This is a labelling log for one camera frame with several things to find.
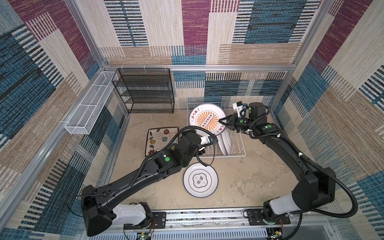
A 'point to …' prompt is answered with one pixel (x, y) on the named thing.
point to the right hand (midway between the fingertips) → (219, 123)
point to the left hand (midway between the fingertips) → (196, 132)
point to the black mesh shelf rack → (145, 90)
